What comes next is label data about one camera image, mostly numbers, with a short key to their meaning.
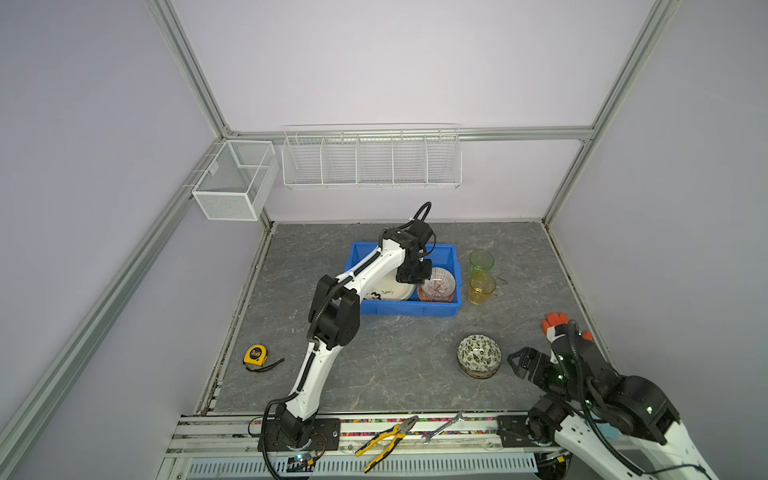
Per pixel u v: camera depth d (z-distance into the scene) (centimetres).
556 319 93
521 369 61
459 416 77
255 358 84
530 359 61
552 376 59
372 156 99
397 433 74
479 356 83
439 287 96
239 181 103
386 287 96
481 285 97
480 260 99
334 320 57
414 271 82
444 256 104
